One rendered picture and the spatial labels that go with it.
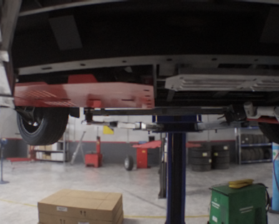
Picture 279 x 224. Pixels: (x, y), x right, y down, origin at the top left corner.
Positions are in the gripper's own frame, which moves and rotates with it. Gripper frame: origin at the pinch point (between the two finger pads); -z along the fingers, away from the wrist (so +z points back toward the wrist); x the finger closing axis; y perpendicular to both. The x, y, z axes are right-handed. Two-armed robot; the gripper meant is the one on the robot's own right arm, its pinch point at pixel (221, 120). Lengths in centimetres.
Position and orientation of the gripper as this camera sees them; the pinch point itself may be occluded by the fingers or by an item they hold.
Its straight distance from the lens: 158.4
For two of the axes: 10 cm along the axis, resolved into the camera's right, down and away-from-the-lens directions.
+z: 8.7, -3.3, -3.6
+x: -2.5, -9.3, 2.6
